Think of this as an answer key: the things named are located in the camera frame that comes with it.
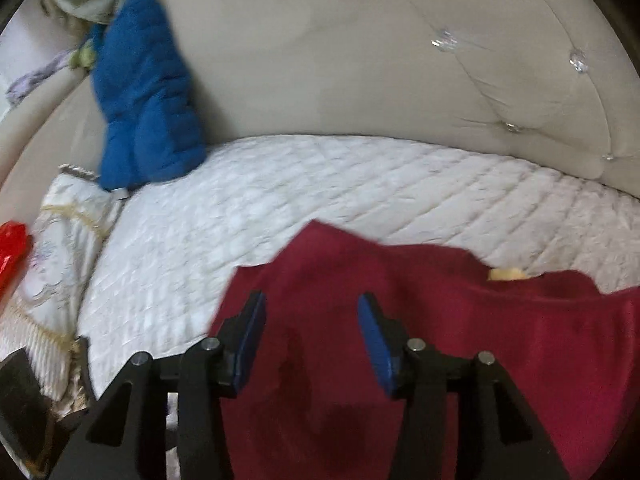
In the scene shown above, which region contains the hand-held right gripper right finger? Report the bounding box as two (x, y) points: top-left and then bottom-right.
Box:
(357, 292), (571, 480)

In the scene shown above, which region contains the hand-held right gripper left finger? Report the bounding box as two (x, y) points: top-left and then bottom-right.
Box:
(47, 291), (267, 480)

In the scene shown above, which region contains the dark red knit garment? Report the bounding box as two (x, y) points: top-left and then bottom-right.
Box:
(165, 219), (640, 480)

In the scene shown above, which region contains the white quilted sofa cover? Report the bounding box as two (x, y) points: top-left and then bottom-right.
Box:
(75, 133), (640, 396)

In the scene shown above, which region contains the cream embroidered pillow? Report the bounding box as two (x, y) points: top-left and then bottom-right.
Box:
(0, 164), (125, 411)

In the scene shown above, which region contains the red plastic packet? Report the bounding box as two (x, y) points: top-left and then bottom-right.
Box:
(0, 221), (32, 301)

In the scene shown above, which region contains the blue quilted cushion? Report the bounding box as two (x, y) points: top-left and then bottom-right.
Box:
(90, 0), (208, 192)

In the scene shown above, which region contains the beige tufted sofa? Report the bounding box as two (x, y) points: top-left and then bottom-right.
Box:
(0, 0), (640, 196)

